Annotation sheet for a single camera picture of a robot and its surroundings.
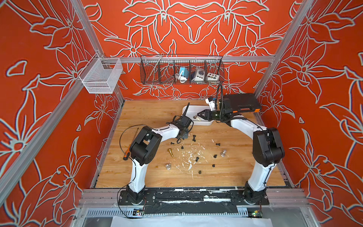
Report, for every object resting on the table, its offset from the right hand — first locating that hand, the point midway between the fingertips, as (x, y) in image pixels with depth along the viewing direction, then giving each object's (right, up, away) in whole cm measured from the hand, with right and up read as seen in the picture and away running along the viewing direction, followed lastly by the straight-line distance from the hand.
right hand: (197, 113), depth 89 cm
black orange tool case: (+43, +10, +27) cm, 52 cm away
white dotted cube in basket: (+11, +25, +5) cm, 28 cm away
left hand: (-9, -14, +10) cm, 19 cm away
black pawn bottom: (+1, -35, -8) cm, 36 cm away
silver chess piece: (-18, -31, -8) cm, 37 cm away
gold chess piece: (-18, -24, 0) cm, 30 cm away
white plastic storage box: (-1, +3, +22) cm, 22 cm away
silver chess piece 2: (+16, -26, -2) cm, 31 cm away
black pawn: (0, -28, -2) cm, 28 cm away
